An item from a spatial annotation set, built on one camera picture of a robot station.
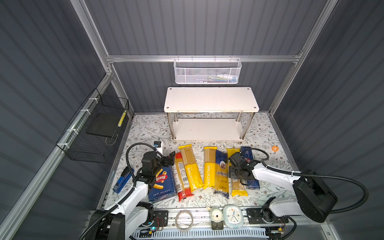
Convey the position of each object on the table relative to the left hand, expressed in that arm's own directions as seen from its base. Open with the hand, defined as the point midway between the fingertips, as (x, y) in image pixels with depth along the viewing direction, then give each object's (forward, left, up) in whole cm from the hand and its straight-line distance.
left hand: (166, 151), depth 86 cm
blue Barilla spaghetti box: (+1, -50, -7) cm, 50 cm away
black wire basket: (+1, +35, +16) cm, 38 cm away
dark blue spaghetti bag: (-13, -31, -8) cm, 35 cm away
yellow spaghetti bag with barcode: (-20, -39, -8) cm, 44 cm away
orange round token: (+4, -71, -10) cm, 72 cm away
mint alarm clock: (-33, -33, -9) cm, 48 cm away
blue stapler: (-9, +25, -11) cm, 29 cm away
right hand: (-11, -41, -12) cm, 44 cm away
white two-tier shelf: (+39, -31, -9) cm, 51 cm away
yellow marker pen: (+12, +23, +16) cm, 30 cm away
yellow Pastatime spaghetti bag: (-13, -16, -10) cm, 23 cm away
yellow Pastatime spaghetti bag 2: (-7, -25, -9) cm, 28 cm away
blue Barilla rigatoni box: (-18, +1, -6) cm, 19 cm away
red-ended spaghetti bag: (-13, -8, -9) cm, 17 cm away
